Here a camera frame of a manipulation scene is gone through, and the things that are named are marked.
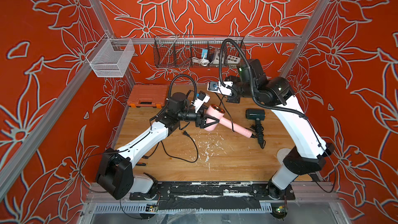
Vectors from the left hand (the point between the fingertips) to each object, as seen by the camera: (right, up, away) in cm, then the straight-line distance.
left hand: (215, 116), depth 68 cm
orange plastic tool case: (-43, +10, +39) cm, 59 cm away
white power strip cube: (+14, +33, +26) cm, 44 cm away
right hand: (0, +14, -5) cm, 15 cm away
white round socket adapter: (+3, +31, +22) cm, 38 cm away
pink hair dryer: (0, +2, -5) cm, 6 cm away
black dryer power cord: (-16, -13, +24) cm, 32 cm away
